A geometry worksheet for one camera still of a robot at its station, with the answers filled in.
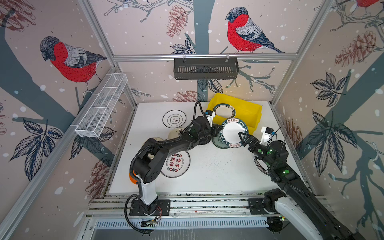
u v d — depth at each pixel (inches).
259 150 25.8
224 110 46.0
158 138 39.2
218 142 37.6
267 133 26.6
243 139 27.5
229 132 34.4
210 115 31.2
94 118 28.6
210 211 28.7
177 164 34.6
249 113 44.6
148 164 19.0
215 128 30.1
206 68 40.8
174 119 43.6
